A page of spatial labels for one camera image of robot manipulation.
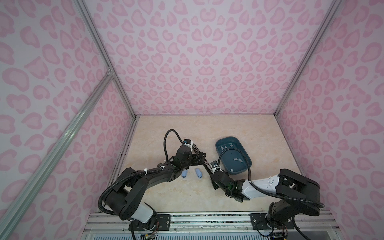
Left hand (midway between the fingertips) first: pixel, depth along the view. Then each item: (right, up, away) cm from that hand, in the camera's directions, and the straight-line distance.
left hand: (201, 153), depth 88 cm
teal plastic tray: (+20, -7, +8) cm, 22 cm away
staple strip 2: (+14, +2, +13) cm, 19 cm away
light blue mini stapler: (-10, -12, 0) cm, 16 cm away
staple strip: (+22, -5, +7) cm, 24 cm away
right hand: (+7, -12, 0) cm, 14 cm away
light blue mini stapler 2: (-2, -12, 0) cm, 12 cm away
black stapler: (+2, -5, +5) cm, 8 cm away
